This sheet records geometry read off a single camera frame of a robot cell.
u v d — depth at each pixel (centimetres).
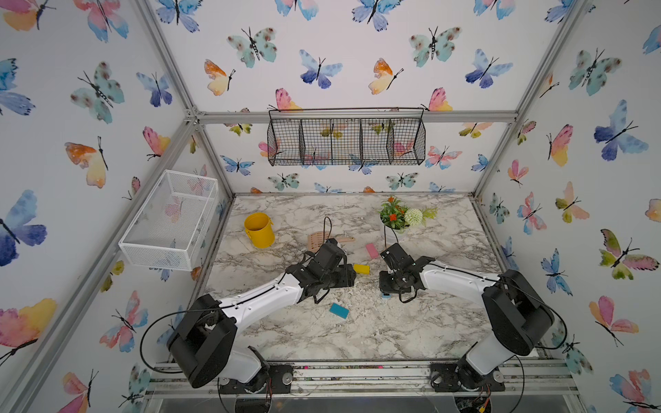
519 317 45
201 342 42
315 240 104
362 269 95
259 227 96
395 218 93
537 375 76
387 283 80
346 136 98
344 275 74
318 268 64
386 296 89
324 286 71
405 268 71
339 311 87
